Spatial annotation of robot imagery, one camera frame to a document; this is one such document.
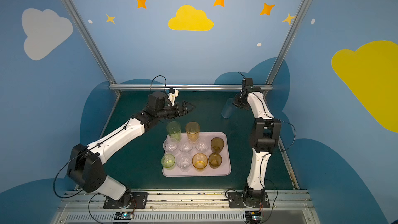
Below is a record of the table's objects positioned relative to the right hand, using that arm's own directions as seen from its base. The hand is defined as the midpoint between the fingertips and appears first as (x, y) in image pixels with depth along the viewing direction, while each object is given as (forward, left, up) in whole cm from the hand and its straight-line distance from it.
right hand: (239, 103), depth 98 cm
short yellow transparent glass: (-35, +23, -10) cm, 44 cm away
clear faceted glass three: (-25, +23, -11) cm, 36 cm away
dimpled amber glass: (-34, +14, -11) cm, 39 cm away
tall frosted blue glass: (0, +7, -9) cm, 11 cm away
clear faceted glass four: (-29, +41, -6) cm, 50 cm away
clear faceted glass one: (-36, +32, -12) cm, 50 cm away
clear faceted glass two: (-28, +32, -8) cm, 43 cm away
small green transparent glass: (-37, +41, -10) cm, 56 cm away
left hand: (-18, +27, +15) cm, 36 cm away
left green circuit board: (-63, +57, -12) cm, 85 cm away
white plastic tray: (-38, +9, -13) cm, 41 cm away
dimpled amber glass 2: (-26, +14, -7) cm, 30 cm away
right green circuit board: (-59, -4, -13) cm, 60 cm away
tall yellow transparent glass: (-21, +28, 0) cm, 35 cm away
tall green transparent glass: (-20, +40, -5) cm, 45 cm away
